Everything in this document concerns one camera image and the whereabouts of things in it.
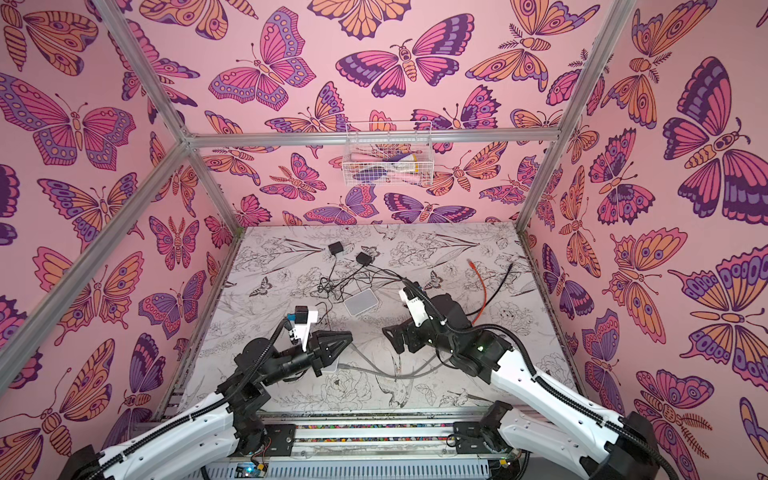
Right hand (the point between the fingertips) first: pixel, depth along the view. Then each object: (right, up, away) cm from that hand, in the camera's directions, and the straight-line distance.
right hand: (399, 317), depth 74 cm
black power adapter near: (-12, +14, +36) cm, 40 cm away
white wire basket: (-4, +43, +16) cm, 46 cm away
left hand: (-11, -3, -7) cm, 13 cm away
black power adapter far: (-23, +18, +39) cm, 49 cm away
